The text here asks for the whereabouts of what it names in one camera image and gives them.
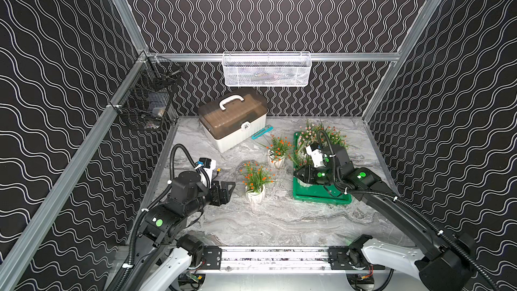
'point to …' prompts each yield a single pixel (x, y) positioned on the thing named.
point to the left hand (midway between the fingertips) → (227, 181)
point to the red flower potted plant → (279, 148)
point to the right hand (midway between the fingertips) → (295, 172)
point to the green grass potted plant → (336, 141)
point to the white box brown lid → (231, 120)
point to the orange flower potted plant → (254, 177)
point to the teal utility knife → (267, 128)
